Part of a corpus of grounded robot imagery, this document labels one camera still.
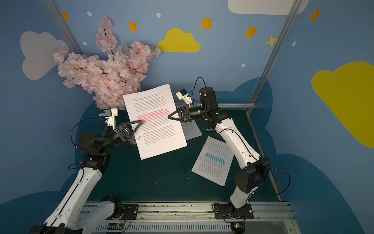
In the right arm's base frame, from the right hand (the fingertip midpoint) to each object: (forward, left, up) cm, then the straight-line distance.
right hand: (172, 117), depth 64 cm
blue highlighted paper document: (-1, -24, -40) cm, 47 cm away
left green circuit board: (-39, +28, -42) cm, 64 cm away
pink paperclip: (-9, +14, -4) cm, 17 cm away
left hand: (-4, +13, +1) cm, 13 cm away
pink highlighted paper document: (-6, +5, -4) cm, 9 cm away
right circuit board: (-36, -35, -43) cm, 66 cm away
